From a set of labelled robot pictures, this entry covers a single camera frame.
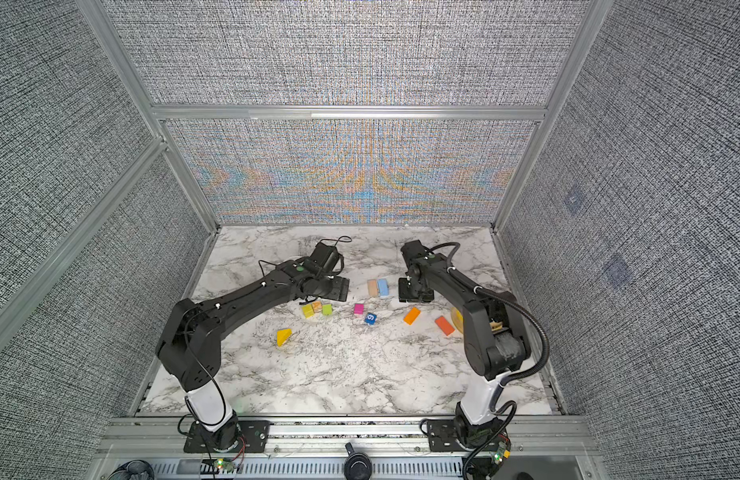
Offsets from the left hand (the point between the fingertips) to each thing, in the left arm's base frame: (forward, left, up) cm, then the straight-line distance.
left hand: (337, 288), depth 90 cm
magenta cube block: (-1, -6, -10) cm, 12 cm away
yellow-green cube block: (-2, +10, -8) cm, 13 cm away
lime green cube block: (-2, +4, -9) cm, 10 cm away
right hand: (0, -22, -5) cm, 23 cm away
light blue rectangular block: (+5, -15, -8) cm, 18 cm away
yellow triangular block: (-10, +17, -9) cm, 22 cm away
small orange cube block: (-1, +7, -8) cm, 10 cm away
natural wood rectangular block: (+6, -11, -9) cm, 15 cm away
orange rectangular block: (-5, -23, -10) cm, 26 cm away
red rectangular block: (-9, -33, -9) cm, 35 cm away
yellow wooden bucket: (-8, -37, -7) cm, 38 cm away
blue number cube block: (-6, -10, -9) cm, 14 cm away
